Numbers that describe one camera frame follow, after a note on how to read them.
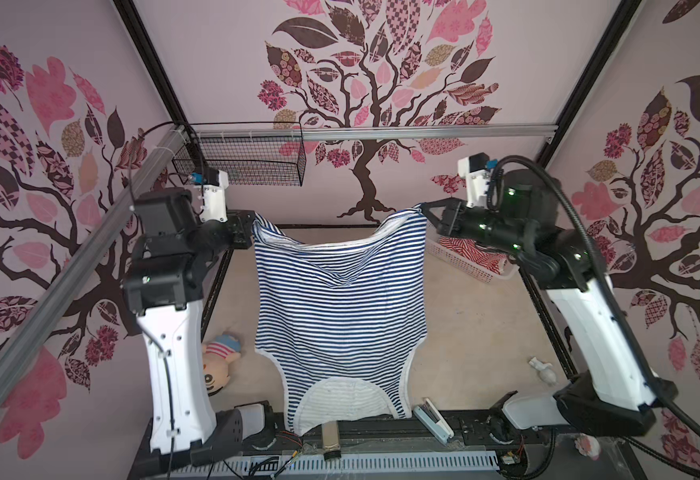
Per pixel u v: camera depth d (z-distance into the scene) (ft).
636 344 1.20
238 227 1.62
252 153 3.10
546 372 2.63
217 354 2.66
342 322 2.00
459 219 1.58
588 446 2.21
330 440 2.29
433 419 2.45
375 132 2.99
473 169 1.59
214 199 1.62
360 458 2.33
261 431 2.03
